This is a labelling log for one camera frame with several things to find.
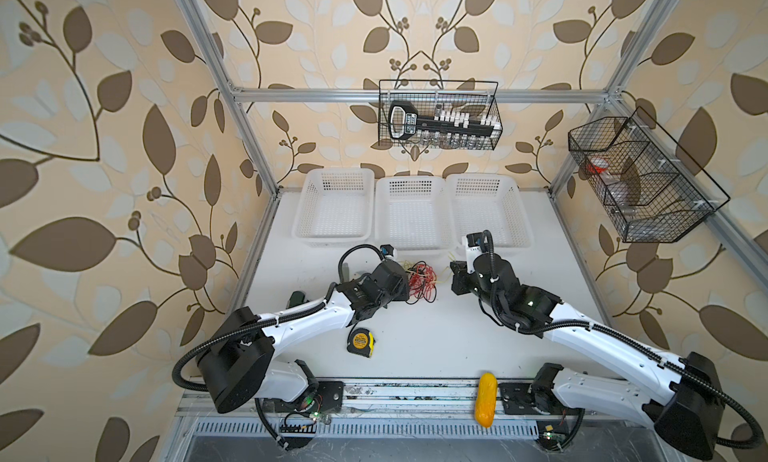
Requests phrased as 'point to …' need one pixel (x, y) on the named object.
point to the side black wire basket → (650, 190)
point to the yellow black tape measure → (361, 342)
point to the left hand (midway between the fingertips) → (409, 279)
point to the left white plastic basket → (335, 207)
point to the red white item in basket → (598, 165)
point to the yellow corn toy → (486, 399)
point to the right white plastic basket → (488, 202)
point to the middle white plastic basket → (413, 215)
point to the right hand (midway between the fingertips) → (454, 266)
